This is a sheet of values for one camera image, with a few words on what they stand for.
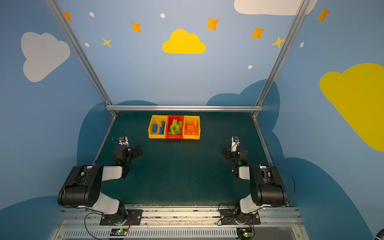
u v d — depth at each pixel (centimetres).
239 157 73
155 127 110
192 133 105
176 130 107
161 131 109
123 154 75
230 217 74
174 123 109
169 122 111
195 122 110
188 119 110
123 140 84
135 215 75
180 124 110
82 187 46
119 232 71
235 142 82
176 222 73
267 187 46
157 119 115
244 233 71
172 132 105
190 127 107
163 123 114
